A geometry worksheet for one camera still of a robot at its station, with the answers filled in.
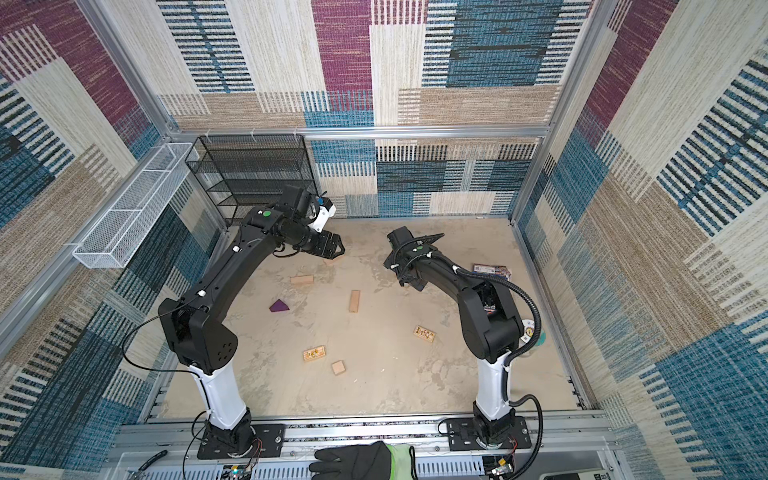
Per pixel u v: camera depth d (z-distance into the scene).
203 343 0.48
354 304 0.97
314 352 0.87
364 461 0.70
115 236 0.72
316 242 0.74
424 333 0.89
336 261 1.08
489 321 0.51
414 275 0.69
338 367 0.84
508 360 0.54
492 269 1.02
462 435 0.73
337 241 0.76
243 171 1.06
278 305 0.94
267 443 0.73
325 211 0.76
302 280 1.03
